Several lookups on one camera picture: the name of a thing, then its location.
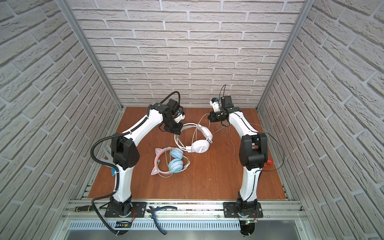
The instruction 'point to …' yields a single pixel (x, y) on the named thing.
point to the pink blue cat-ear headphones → (176, 163)
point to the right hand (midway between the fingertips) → (209, 115)
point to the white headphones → (199, 146)
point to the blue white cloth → (113, 171)
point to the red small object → (269, 161)
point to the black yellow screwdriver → (85, 208)
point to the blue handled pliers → (152, 211)
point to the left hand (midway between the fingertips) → (181, 131)
